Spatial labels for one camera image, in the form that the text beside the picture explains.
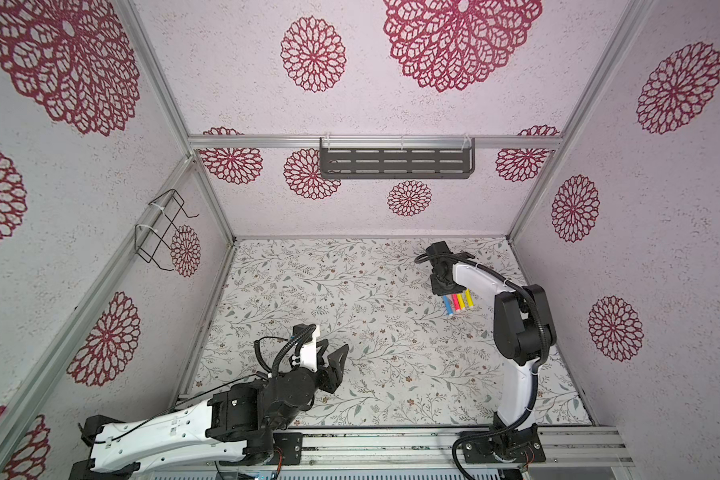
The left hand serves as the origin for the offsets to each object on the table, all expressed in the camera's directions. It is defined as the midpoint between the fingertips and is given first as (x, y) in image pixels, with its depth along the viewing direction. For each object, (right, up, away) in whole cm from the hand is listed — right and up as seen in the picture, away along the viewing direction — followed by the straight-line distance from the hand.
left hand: (339, 351), depth 67 cm
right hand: (+35, +14, +32) cm, 49 cm away
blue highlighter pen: (+35, +6, +33) cm, 48 cm away
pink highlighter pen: (+38, +7, +34) cm, 51 cm away
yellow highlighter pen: (+39, +7, +33) cm, 52 cm away
